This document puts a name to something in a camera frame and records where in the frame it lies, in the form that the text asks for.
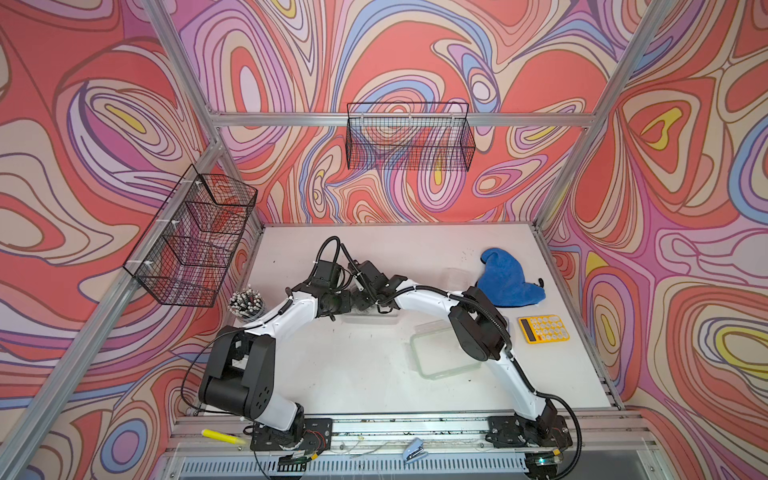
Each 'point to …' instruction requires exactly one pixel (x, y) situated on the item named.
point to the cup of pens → (246, 303)
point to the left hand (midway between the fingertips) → (348, 304)
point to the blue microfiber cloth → (502, 281)
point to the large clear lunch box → (358, 316)
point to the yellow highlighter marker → (222, 437)
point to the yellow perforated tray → (543, 328)
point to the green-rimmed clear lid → (437, 352)
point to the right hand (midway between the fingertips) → (364, 300)
